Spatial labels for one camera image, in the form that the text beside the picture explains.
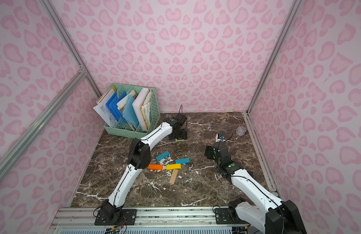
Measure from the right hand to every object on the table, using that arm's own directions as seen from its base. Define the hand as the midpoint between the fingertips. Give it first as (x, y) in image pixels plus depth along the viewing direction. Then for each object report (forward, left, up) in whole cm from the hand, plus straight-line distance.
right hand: (211, 145), depth 85 cm
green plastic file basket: (+17, +56, -7) cm, 59 cm away
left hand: (+15, +18, -11) cm, 26 cm away
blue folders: (+24, +63, +7) cm, 68 cm away
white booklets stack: (+20, +41, +13) cm, 48 cm away
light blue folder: (+18, +50, +9) cm, 54 cm away
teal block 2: (-3, +15, -13) cm, 20 cm away
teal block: (0, +29, -12) cm, 32 cm away
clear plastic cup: (+21, -25, -13) cm, 35 cm away
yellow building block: (-7, +22, -13) cm, 26 cm away
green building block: (+12, +22, -13) cm, 28 cm away
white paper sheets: (+21, +68, +9) cm, 72 cm away
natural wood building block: (-14, +22, -12) cm, 28 cm away
